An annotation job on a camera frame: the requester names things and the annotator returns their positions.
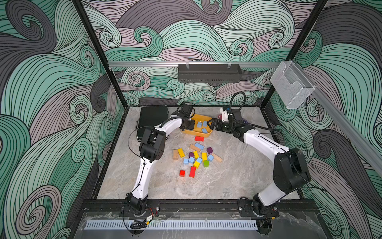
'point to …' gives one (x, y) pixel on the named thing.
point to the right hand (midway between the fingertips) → (211, 123)
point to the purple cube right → (209, 150)
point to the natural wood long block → (217, 158)
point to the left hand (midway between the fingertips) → (191, 124)
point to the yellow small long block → (196, 155)
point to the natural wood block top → (195, 148)
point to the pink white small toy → (221, 110)
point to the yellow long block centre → (204, 156)
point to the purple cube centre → (191, 154)
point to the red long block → (192, 172)
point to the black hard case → (149, 117)
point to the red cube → (182, 173)
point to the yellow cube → (196, 164)
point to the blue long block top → (199, 146)
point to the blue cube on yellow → (199, 160)
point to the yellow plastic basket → (201, 128)
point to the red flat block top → (199, 138)
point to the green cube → (206, 163)
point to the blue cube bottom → (199, 124)
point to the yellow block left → (181, 152)
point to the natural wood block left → (175, 154)
